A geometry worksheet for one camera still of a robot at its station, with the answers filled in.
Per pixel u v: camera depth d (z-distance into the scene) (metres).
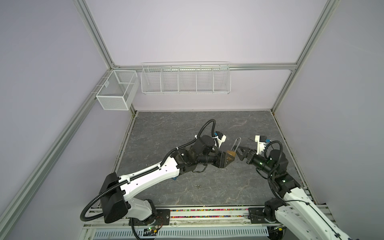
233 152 0.68
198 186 0.83
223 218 0.75
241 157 0.65
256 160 0.66
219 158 0.60
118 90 0.98
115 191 0.40
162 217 0.74
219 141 0.63
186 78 0.98
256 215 0.74
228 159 0.67
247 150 0.64
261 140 0.67
